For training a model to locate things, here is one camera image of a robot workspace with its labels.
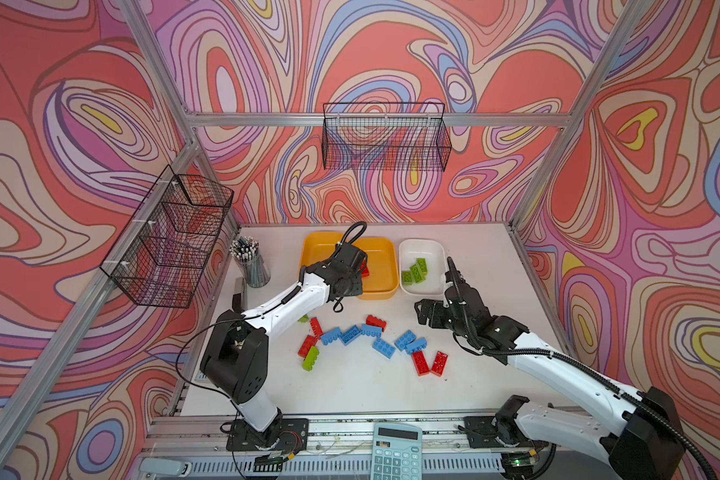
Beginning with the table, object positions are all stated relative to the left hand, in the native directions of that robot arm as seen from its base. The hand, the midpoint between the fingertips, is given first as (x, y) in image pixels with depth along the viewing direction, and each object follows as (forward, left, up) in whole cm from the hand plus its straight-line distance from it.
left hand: (357, 281), depth 88 cm
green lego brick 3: (+9, -20, -10) cm, 24 cm away
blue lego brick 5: (-12, +3, -11) cm, 16 cm away
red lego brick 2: (-20, -18, -11) cm, 30 cm away
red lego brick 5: (-9, +13, -11) cm, 19 cm away
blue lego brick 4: (-11, -4, -10) cm, 15 cm away
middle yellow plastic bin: (+16, -9, -10) cm, 21 cm away
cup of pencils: (+8, +34, +6) cm, 35 cm away
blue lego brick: (-16, -8, -11) cm, 21 cm away
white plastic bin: (+20, -27, -9) cm, 35 cm away
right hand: (-10, -21, 0) cm, 23 cm away
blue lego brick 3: (-16, -17, -11) cm, 26 cm away
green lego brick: (+13, -23, -9) cm, 28 cm away
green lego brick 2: (+8, -17, -10) cm, 21 cm away
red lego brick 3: (-21, -23, -11) cm, 33 cm away
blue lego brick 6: (-13, +8, -11) cm, 18 cm away
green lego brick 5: (-6, +17, -12) cm, 22 cm away
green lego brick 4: (-20, +14, -11) cm, 27 cm away
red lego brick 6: (-14, +15, -12) cm, 23 cm away
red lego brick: (-9, -2, +18) cm, 20 cm away
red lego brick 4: (-8, -5, -10) cm, 14 cm away
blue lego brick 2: (-13, -15, -11) cm, 23 cm away
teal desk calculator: (-42, -10, -10) cm, 44 cm away
